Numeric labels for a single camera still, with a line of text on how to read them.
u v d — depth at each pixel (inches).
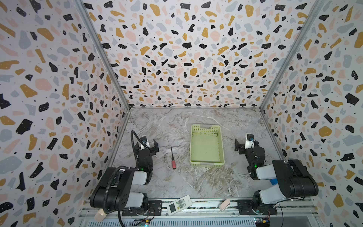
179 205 28.9
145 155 26.6
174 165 34.8
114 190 16.8
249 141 30.7
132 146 25.1
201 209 29.4
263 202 24.6
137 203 23.1
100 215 27.1
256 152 27.7
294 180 17.9
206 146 39.8
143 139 29.4
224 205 28.7
